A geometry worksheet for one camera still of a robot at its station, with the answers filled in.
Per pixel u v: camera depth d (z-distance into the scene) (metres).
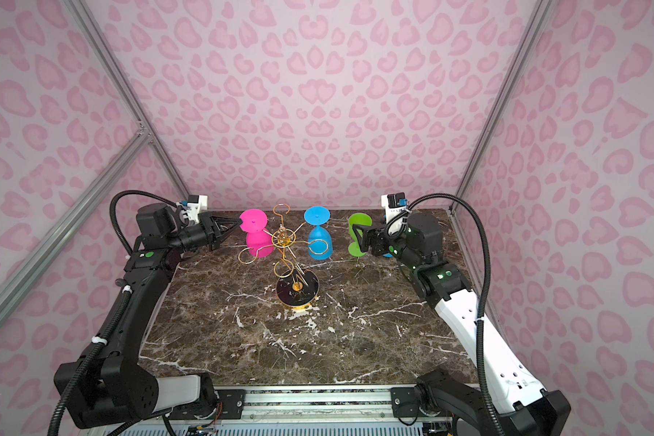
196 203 0.69
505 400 0.37
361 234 0.61
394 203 0.58
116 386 0.39
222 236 0.67
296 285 0.93
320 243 0.84
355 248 1.08
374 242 0.60
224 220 0.70
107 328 0.43
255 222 0.73
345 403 0.75
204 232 0.65
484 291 0.47
